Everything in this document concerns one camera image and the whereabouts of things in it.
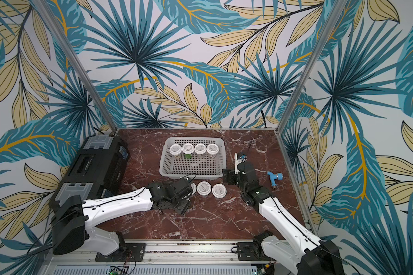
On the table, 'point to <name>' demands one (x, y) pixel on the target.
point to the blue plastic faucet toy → (273, 178)
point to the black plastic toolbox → (98, 170)
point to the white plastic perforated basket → (176, 167)
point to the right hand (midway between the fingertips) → (231, 168)
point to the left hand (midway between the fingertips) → (180, 205)
